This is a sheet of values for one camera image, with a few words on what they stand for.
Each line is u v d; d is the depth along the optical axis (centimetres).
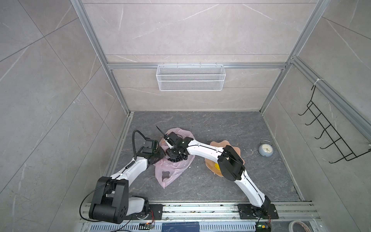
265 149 93
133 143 66
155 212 73
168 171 80
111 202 41
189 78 101
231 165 56
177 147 74
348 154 58
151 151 69
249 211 72
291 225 69
